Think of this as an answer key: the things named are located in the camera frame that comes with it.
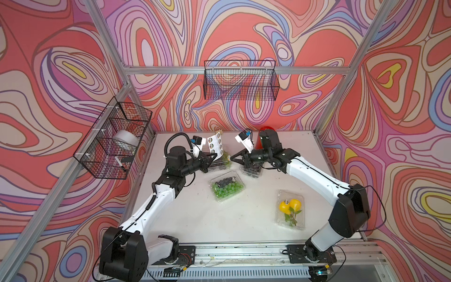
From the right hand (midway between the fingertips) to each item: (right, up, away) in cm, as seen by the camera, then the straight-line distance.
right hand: (233, 163), depth 76 cm
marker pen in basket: (-48, 0, -3) cm, 49 cm away
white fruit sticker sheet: (-7, +8, -3) cm, 11 cm away
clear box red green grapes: (-4, -2, +22) cm, 22 cm away
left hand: (-7, +3, -1) cm, 7 cm away
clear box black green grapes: (-3, -13, +13) cm, 19 cm away
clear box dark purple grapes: (+15, -4, +19) cm, 24 cm away
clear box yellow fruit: (+27, -23, +6) cm, 36 cm away
